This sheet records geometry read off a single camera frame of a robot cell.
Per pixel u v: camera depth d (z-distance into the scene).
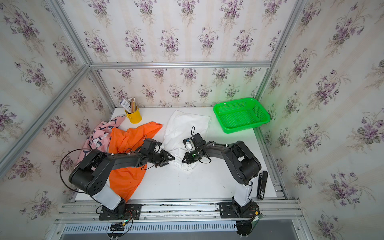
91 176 0.46
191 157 0.82
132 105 1.04
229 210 0.73
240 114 1.16
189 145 0.86
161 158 0.80
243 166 0.49
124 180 0.82
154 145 0.78
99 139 0.90
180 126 1.10
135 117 1.05
